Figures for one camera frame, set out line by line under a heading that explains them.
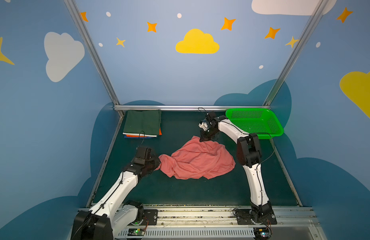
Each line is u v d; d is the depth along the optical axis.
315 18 0.73
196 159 0.91
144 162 0.64
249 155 0.62
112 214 0.43
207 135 0.93
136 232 0.71
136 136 1.04
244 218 0.74
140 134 1.04
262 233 0.71
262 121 1.18
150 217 0.74
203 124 0.96
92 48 0.82
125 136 1.04
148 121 1.04
